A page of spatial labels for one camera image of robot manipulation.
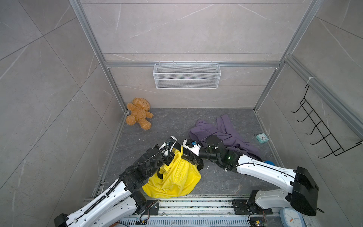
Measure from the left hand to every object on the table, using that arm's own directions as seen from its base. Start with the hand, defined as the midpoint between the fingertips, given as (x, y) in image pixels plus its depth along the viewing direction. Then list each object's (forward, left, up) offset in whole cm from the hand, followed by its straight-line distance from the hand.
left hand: (173, 142), depth 70 cm
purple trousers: (+25, -35, -23) cm, 49 cm away
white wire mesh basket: (+53, -9, +3) cm, 54 cm away
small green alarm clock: (+16, -63, -25) cm, 69 cm away
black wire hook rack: (-4, -71, +7) cm, 71 cm away
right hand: (-2, -6, -4) cm, 8 cm away
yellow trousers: (-15, -2, -12) cm, 19 cm away
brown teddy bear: (+37, +29, -18) cm, 50 cm away
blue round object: (-2, -61, -27) cm, 67 cm away
